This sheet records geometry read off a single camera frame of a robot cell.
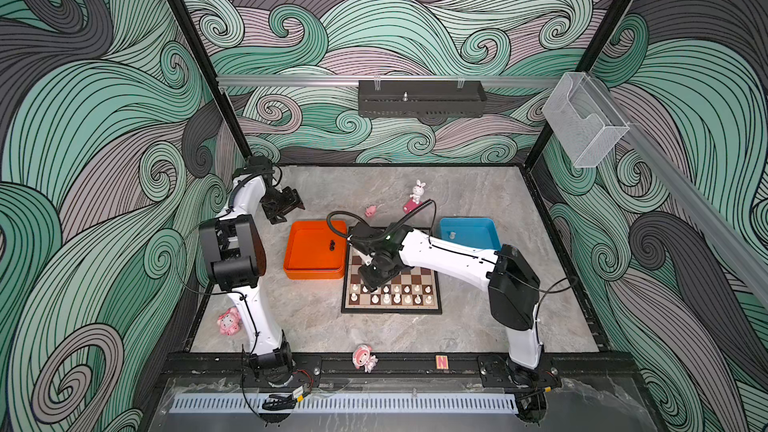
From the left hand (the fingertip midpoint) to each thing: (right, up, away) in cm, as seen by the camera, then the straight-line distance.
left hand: (296, 207), depth 95 cm
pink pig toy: (+24, -2, +9) cm, 25 cm away
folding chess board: (+37, -24, -9) cm, 45 cm away
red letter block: (+43, -38, -20) cm, 61 cm away
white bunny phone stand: (+40, +1, +12) cm, 42 cm away
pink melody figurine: (+23, -36, -22) cm, 48 cm away
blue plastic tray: (+62, -9, +7) cm, 63 cm away
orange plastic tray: (+6, -15, 0) cm, 16 cm away
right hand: (+25, -20, -13) cm, 35 cm away
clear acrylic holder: (+87, +24, -11) cm, 91 cm away
